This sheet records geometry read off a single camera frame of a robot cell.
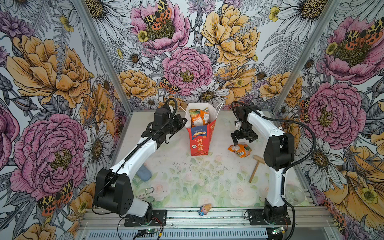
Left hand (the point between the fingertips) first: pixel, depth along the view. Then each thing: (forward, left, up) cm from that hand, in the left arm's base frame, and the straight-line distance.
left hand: (187, 123), depth 82 cm
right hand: (-6, -33, -14) cm, 36 cm away
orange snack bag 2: (-7, -32, -17) cm, 37 cm away
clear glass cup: (-29, -57, -23) cm, 68 cm away
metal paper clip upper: (-27, +23, -25) cm, 43 cm away
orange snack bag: (+7, -7, -3) cm, 11 cm away
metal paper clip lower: (-30, +20, -25) cm, 44 cm away
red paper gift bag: (-4, -7, -6) cm, 10 cm away
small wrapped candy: (-37, -8, -22) cm, 44 cm away
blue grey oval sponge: (-18, +25, -22) cm, 38 cm away
